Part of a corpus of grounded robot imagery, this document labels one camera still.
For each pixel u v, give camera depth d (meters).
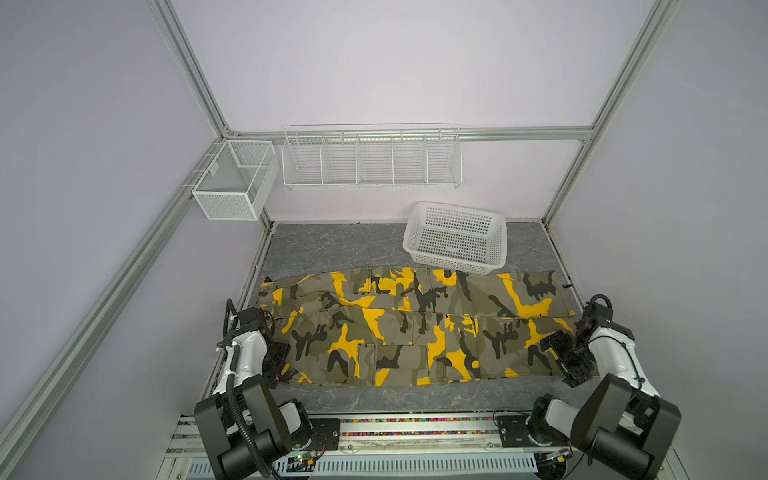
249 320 0.63
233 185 1.01
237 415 0.38
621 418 0.41
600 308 0.71
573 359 0.72
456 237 1.16
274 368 0.67
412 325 0.91
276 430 0.42
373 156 0.98
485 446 0.73
